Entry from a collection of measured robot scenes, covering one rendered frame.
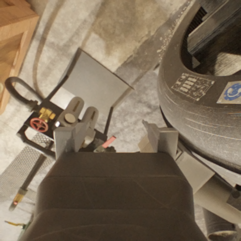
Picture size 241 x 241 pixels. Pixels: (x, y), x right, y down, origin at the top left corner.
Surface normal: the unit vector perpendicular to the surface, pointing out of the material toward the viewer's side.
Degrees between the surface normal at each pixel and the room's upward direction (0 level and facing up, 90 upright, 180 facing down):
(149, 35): 0
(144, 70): 0
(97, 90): 0
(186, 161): 22
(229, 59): 13
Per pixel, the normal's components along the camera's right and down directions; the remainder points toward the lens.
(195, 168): 0.13, 0.36
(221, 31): -0.24, 0.74
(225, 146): -0.90, 0.34
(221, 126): -0.93, -0.16
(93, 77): -0.11, 0.62
